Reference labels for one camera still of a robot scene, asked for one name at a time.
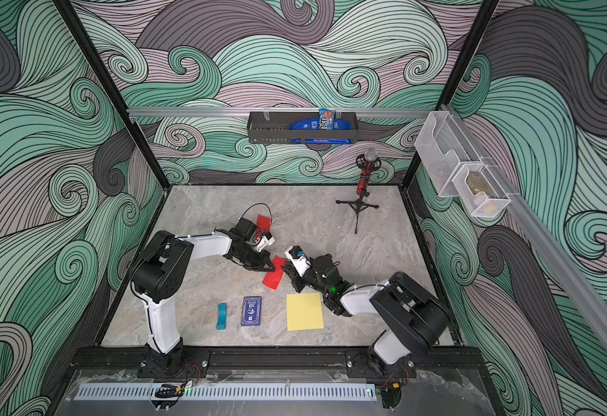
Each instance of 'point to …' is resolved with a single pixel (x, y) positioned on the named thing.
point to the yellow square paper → (303, 311)
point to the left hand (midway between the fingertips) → (274, 266)
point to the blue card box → (251, 311)
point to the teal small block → (221, 324)
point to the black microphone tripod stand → (359, 205)
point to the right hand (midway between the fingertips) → (287, 263)
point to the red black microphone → (367, 161)
